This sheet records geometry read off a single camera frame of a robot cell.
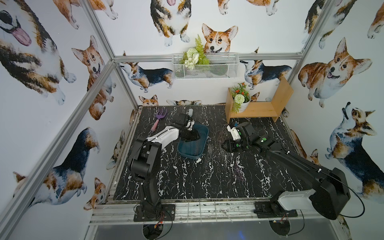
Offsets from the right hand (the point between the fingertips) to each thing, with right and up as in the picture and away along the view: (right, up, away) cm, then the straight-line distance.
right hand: (227, 141), depth 81 cm
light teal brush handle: (-23, +17, +37) cm, 47 cm away
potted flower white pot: (+11, +25, +14) cm, 31 cm away
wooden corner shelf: (+30, +19, +29) cm, 46 cm away
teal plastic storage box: (-19, -7, +15) cm, 25 cm away
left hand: (-17, +3, +14) cm, 23 cm away
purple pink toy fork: (-47, +14, +36) cm, 61 cm away
